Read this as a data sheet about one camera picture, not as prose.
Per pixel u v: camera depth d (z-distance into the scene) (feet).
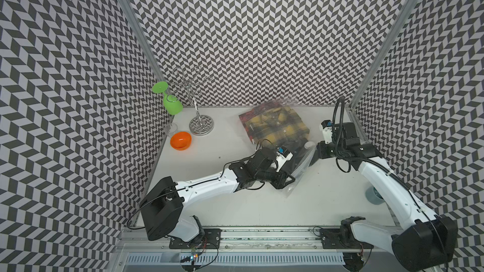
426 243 1.24
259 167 1.92
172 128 3.43
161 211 1.35
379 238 1.69
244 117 3.57
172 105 3.01
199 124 3.57
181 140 3.23
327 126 2.32
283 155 2.22
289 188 2.36
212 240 2.37
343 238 2.18
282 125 3.32
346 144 1.93
